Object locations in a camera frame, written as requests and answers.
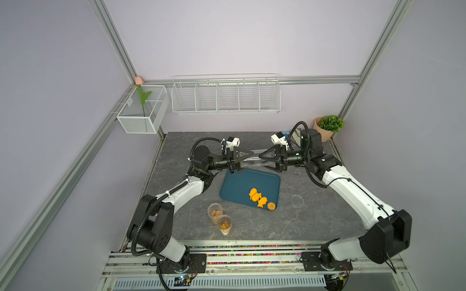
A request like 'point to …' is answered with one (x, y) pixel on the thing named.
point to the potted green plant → (328, 125)
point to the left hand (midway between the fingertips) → (254, 161)
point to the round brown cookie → (271, 206)
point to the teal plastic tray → (236, 186)
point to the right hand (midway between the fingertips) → (259, 161)
